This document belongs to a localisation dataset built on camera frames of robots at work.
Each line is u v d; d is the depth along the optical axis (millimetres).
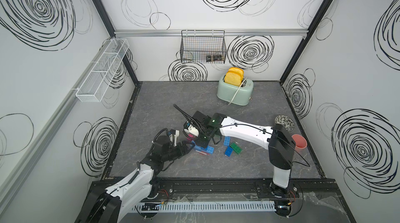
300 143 800
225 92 991
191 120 631
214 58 889
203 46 1239
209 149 802
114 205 408
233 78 944
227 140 888
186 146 754
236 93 947
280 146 461
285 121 962
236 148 856
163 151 663
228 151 845
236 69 965
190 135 719
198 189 754
